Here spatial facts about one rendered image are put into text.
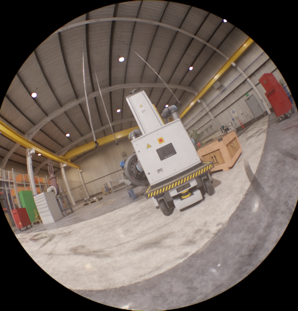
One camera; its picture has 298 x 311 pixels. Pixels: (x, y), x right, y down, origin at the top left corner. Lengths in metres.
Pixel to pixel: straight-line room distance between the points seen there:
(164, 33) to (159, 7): 2.33
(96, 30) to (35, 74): 4.38
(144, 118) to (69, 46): 7.23
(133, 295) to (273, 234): 0.64
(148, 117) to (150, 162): 0.80
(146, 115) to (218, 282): 1.79
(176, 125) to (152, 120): 0.59
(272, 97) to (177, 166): 3.24
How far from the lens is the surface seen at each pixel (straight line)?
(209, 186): 1.03
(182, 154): 1.01
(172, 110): 1.65
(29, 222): 5.82
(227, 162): 1.56
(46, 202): 4.59
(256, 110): 11.19
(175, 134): 1.04
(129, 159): 2.21
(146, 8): 8.72
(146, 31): 8.84
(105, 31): 8.19
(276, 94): 3.48
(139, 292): 0.61
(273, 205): 0.76
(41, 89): 9.10
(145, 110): 1.66
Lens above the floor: 0.50
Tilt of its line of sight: 8 degrees up
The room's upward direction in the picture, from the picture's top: 24 degrees counter-clockwise
